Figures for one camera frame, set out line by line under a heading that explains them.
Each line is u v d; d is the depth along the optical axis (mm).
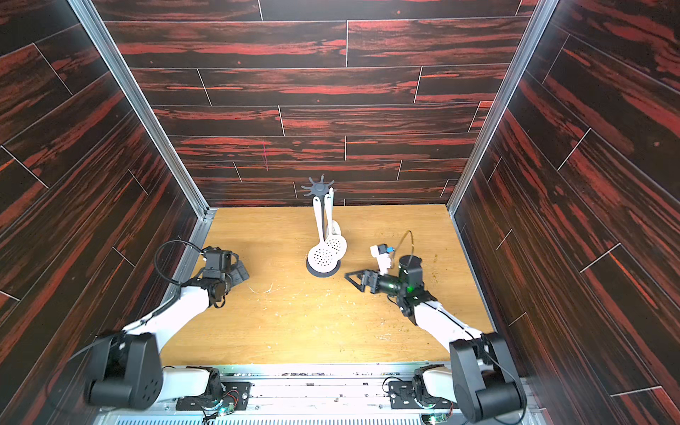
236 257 734
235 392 734
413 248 640
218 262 690
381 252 762
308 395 752
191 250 1107
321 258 885
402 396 733
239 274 822
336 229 993
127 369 864
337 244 925
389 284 727
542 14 664
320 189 716
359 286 729
